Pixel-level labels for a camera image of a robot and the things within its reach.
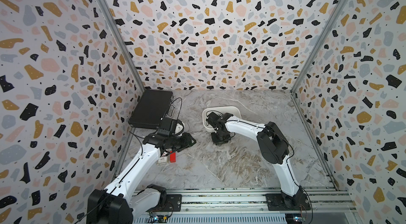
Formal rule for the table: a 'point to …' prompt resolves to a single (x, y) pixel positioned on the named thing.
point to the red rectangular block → (173, 157)
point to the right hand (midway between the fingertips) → (216, 144)
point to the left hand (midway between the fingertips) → (194, 141)
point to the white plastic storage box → (234, 110)
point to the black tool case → (151, 106)
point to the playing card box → (163, 160)
